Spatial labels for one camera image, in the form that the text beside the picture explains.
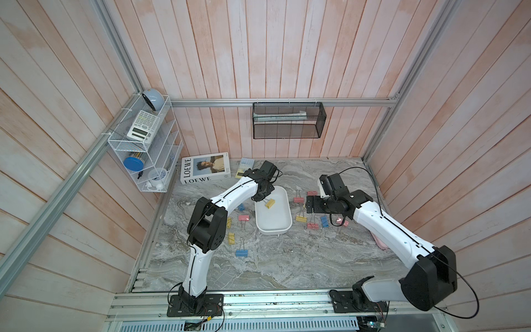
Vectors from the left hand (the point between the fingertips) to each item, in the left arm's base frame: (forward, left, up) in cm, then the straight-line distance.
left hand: (267, 193), depth 96 cm
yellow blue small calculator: (+24, +13, -6) cm, 28 cm away
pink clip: (-9, +11, -7) cm, 16 cm away
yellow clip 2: (-12, +18, -7) cm, 22 cm away
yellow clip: (0, -1, -7) cm, 7 cm away
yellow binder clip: (-9, -16, -8) cm, 20 cm away
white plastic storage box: (-9, -5, -9) cm, 14 cm away
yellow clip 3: (-19, +16, -8) cm, 26 cm away
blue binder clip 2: (-10, -28, -9) cm, 31 cm away
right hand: (-9, -20, +6) cm, 23 cm away
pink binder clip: (-13, -21, -7) cm, 26 cm away
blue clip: (-25, +11, -9) cm, 29 cm away
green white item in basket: (+23, -5, +27) cm, 36 cm away
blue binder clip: (-4, +12, -6) cm, 14 cm away
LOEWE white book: (+20, +34, -4) cm, 40 cm away
